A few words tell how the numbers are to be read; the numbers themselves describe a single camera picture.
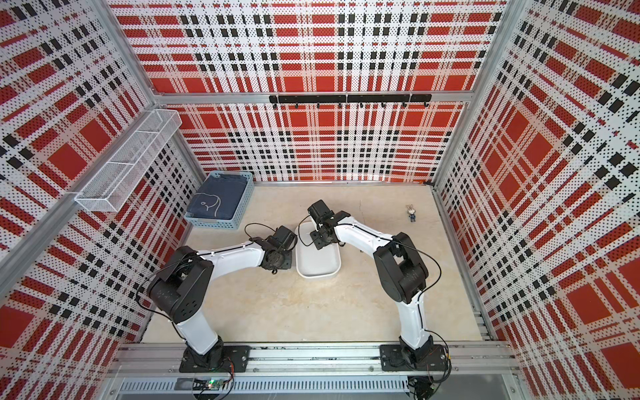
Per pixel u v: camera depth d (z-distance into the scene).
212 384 0.69
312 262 0.92
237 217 0.99
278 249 0.72
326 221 0.71
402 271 0.51
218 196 1.05
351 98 0.88
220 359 0.69
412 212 1.08
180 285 0.48
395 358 0.73
